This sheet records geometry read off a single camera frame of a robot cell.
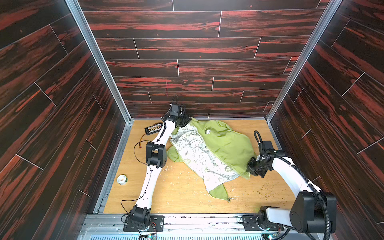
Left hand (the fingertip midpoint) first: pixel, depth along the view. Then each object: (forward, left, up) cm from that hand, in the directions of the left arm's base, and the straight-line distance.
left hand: (193, 117), depth 107 cm
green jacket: (-24, -15, -8) cm, 29 cm away
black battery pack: (-2, +29, -10) cm, 31 cm away
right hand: (-39, -34, -4) cm, 51 cm away
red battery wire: (-13, +39, -12) cm, 42 cm away
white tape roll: (-44, +41, -10) cm, 61 cm away
